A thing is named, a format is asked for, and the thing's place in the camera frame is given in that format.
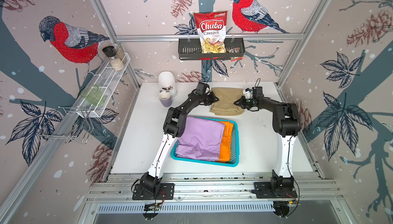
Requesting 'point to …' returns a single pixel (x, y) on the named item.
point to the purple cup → (165, 98)
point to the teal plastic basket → (235, 157)
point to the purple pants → (201, 140)
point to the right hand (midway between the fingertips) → (233, 102)
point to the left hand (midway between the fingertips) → (222, 96)
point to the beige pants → (226, 97)
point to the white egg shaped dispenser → (167, 82)
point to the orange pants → (225, 145)
